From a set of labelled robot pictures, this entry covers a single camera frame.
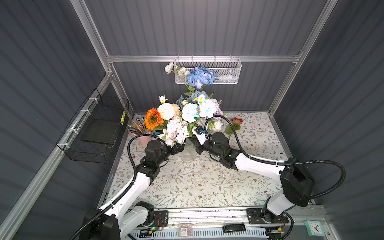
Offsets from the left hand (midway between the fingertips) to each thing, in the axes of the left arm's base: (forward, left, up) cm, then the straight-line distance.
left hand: (180, 139), depth 78 cm
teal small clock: (-41, -62, -19) cm, 77 cm away
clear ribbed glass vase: (-1, -4, -14) cm, 15 cm away
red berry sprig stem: (+25, -40, -17) cm, 50 cm away
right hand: (0, -6, +1) cm, 6 cm away
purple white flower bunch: (+3, -19, +7) cm, 20 cm away
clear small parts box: (-38, -1, -19) cm, 42 cm away
